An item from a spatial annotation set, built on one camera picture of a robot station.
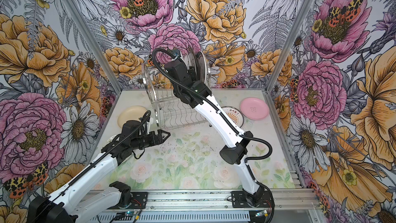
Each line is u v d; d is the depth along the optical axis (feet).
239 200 2.40
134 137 1.85
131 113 3.45
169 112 3.35
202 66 2.37
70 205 1.37
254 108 3.65
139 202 2.40
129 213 2.34
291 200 2.50
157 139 2.30
